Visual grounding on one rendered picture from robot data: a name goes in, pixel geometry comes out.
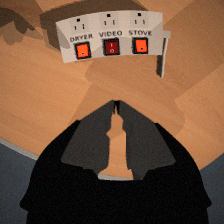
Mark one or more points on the beige power strip panel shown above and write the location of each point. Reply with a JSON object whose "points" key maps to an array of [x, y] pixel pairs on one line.
{"points": [[113, 33]]}

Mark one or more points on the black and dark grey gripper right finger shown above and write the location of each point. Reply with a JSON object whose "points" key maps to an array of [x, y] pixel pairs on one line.
{"points": [[150, 146]]}

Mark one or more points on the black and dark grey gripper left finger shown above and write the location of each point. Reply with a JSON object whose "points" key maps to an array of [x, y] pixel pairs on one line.
{"points": [[83, 145]]}

